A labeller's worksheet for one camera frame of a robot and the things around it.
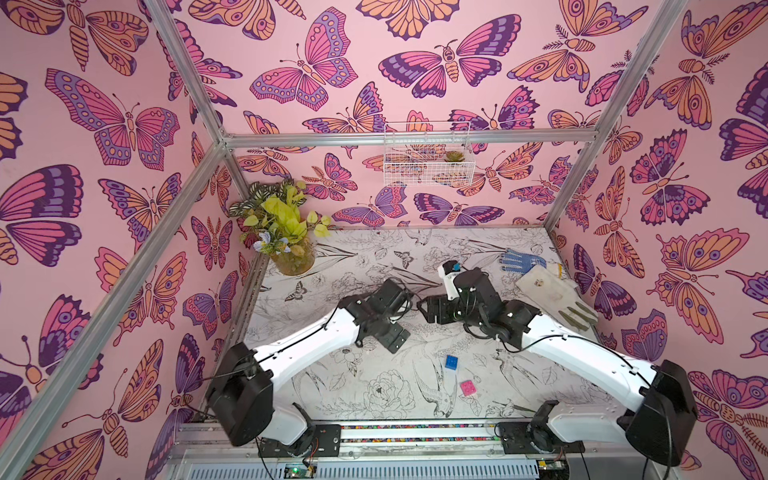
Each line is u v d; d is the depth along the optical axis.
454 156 0.92
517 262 1.09
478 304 0.58
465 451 0.73
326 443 0.73
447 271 0.70
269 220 0.91
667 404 0.39
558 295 1.00
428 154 0.95
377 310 0.61
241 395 0.41
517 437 0.73
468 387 0.80
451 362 0.85
